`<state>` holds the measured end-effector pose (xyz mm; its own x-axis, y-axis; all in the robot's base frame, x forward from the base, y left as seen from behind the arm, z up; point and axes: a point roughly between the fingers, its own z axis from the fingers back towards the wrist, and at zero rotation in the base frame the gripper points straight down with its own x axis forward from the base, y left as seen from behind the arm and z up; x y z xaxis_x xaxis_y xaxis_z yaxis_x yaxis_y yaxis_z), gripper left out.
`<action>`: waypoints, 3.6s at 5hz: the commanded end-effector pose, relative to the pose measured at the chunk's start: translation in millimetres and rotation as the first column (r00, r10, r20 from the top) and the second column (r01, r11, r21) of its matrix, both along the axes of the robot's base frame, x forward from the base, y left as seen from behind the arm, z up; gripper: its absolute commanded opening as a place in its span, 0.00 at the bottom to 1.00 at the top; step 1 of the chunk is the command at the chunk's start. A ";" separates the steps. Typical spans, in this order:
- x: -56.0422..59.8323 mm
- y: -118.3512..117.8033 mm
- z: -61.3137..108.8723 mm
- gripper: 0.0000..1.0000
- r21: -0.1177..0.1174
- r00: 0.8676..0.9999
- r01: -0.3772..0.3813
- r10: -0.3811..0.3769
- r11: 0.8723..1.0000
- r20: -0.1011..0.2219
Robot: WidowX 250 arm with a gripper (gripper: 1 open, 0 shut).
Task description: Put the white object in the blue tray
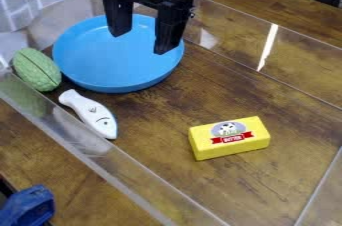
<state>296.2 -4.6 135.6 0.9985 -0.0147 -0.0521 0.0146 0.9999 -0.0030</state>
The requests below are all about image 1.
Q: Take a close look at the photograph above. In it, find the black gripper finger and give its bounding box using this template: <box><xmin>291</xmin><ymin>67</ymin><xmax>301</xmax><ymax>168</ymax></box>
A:
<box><xmin>154</xmin><ymin>3</ymin><xmax>193</xmax><ymax>55</ymax></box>
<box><xmin>103</xmin><ymin>0</ymin><xmax>134</xmax><ymax>37</ymax></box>

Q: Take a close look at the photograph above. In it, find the blue round plastic tray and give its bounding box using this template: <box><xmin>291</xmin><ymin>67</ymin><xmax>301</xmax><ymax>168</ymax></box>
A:
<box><xmin>53</xmin><ymin>14</ymin><xmax>185</xmax><ymax>94</ymax></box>

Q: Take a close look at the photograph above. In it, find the green toy bitter gourd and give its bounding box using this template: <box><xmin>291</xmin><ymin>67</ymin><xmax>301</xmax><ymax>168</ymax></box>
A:
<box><xmin>13</xmin><ymin>48</ymin><xmax>62</xmax><ymax>92</ymax></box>

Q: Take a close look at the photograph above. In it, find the white wooden toy fish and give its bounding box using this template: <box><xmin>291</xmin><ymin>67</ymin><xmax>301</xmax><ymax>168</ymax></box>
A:
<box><xmin>59</xmin><ymin>89</ymin><xmax>118</xmax><ymax>140</ymax></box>

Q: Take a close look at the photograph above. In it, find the yellow toy butter block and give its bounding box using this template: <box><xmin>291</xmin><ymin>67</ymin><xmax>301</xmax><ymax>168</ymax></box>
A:
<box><xmin>189</xmin><ymin>116</ymin><xmax>272</xmax><ymax>161</ymax></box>

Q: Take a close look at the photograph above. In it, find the blue plastic clamp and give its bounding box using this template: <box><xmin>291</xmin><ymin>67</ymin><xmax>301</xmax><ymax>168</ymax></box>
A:
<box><xmin>0</xmin><ymin>185</ymin><xmax>57</xmax><ymax>226</ymax></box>

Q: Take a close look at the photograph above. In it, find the clear acrylic barrier wall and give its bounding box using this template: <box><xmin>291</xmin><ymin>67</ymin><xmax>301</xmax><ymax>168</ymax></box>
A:
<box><xmin>0</xmin><ymin>0</ymin><xmax>342</xmax><ymax>226</ymax></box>

